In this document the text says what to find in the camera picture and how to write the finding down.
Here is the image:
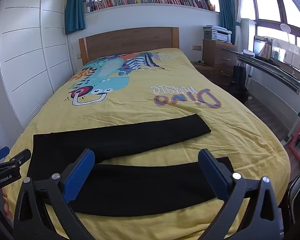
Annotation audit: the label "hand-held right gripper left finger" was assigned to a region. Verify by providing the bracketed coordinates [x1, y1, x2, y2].
[14, 149, 95, 240]

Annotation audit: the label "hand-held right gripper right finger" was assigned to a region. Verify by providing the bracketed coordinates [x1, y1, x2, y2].
[198, 149, 283, 240]

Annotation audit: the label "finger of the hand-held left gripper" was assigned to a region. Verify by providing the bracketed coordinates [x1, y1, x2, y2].
[0, 147, 10, 166]
[0, 149, 32, 172]

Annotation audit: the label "black pants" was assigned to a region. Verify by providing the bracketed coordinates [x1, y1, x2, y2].
[27, 113, 237, 217]

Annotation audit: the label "person's left hand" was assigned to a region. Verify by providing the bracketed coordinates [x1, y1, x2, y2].
[1, 189, 15, 222]

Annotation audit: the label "black chair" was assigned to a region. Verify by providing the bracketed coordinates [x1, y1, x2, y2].
[282, 166, 300, 240]

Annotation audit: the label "yellow printed bed cover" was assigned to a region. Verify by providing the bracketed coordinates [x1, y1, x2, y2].
[7, 47, 292, 240]

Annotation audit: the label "black bag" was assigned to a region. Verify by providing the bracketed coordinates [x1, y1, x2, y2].
[227, 61, 249, 103]

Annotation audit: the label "white wardrobe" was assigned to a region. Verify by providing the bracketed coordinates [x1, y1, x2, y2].
[0, 0, 74, 130]

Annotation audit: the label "wooden nightstand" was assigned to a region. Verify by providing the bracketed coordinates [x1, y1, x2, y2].
[191, 61, 234, 90]

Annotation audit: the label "long desk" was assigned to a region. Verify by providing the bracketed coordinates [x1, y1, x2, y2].
[230, 49, 300, 95]

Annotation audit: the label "wooden dresser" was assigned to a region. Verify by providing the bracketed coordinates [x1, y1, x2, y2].
[202, 39, 238, 68]

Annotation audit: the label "computer monitor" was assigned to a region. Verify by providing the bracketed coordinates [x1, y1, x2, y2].
[254, 35, 274, 59]

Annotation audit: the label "white printer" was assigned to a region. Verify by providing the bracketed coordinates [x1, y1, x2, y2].
[203, 25, 232, 43]

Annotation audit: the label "wooden headboard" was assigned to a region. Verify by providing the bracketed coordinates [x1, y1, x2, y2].
[79, 27, 180, 67]

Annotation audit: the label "teal curtain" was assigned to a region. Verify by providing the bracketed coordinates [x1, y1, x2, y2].
[64, 0, 87, 35]
[217, 0, 241, 45]

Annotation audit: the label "white desk lamp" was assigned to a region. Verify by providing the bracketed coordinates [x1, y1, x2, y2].
[280, 23, 294, 46]

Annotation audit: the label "large side window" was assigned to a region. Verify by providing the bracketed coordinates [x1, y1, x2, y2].
[240, 0, 300, 73]

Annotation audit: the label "row of books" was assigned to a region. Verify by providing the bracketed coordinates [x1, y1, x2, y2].
[83, 0, 215, 14]

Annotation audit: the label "red desk frame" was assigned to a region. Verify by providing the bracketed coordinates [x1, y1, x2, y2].
[287, 110, 300, 165]

